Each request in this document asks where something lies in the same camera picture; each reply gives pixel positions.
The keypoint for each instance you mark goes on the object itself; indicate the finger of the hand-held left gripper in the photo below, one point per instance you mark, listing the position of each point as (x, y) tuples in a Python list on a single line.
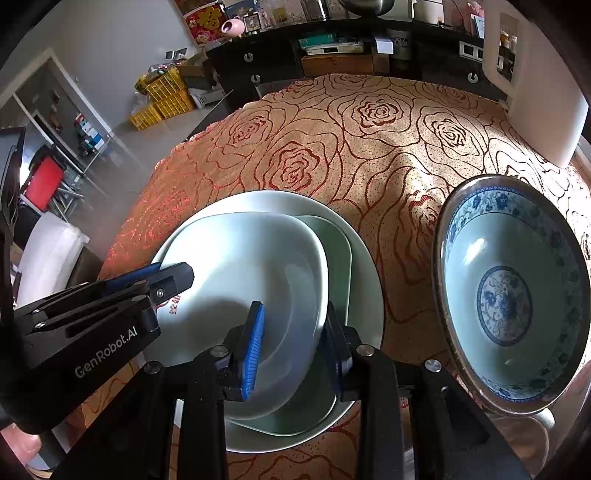
[(134, 277), (171, 281)]

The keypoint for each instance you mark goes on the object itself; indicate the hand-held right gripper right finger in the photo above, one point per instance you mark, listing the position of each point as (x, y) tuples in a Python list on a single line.
[(334, 355)]

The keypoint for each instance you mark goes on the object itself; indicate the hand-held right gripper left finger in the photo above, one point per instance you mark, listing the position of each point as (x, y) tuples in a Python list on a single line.
[(254, 346)]

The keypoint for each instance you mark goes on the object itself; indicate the small white oval dish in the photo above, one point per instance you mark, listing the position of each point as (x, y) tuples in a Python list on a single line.
[(240, 258)]

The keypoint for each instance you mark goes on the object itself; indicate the green square plate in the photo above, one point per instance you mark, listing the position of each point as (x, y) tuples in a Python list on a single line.
[(339, 277)]

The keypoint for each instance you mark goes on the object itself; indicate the white round plate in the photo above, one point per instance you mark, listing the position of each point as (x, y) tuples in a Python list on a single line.
[(364, 277)]

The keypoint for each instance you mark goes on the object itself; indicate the blue patterned ceramic bowl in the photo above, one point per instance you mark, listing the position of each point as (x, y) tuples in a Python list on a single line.
[(503, 300)]

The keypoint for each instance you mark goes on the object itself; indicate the large stainless steel bowl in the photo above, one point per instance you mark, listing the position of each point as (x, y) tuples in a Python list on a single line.
[(521, 443)]

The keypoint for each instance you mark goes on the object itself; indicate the person's left hand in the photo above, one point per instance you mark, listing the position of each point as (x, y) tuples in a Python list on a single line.
[(21, 443)]

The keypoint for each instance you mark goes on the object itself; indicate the white seat cushion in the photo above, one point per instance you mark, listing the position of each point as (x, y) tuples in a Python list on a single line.
[(51, 263)]

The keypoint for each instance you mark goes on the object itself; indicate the red chair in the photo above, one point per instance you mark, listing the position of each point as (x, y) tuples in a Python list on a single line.
[(44, 180)]

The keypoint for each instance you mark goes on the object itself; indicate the yellow plastic crate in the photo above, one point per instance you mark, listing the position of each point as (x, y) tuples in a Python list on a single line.
[(166, 85), (174, 104), (145, 115)]

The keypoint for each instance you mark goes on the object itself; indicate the cardboard box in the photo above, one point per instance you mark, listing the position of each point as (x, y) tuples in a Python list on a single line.
[(196, 74)]

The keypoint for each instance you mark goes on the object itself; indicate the black television cabinet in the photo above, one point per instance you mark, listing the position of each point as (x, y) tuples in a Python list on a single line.
[(277, 64)]

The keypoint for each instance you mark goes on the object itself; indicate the red gift box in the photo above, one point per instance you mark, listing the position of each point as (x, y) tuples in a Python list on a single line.
[(203, 23)]

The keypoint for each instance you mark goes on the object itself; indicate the pink round ornament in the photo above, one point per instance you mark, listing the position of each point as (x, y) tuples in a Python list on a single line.
[(232, 27)]

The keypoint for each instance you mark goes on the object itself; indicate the brown wooden box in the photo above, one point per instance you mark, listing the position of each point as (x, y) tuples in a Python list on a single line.
[(337, 65)]

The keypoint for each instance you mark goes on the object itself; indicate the green and white box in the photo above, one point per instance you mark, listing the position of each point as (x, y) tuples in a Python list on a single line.
[(330, 45)]

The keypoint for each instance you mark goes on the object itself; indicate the white plastic appliance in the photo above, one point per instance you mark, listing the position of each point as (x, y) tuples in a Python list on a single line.
[(545, 115)]

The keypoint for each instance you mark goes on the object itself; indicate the small stainless steel bowl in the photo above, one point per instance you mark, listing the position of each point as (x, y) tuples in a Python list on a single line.
[(367, 5)]

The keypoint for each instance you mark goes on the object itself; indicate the white rice cooker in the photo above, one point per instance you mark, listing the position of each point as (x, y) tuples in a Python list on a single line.
[(427, 11)]

